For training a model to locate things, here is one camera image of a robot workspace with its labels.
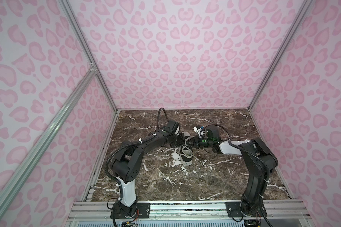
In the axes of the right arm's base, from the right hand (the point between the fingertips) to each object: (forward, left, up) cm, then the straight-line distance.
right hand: (187, 142), depth 89 cm
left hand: (+1, -1, 0) cm, 2 cm away
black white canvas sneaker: (-3, 0, -7) cm, 7 cm away
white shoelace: (-1, 0, -3) cm, 3 cm away
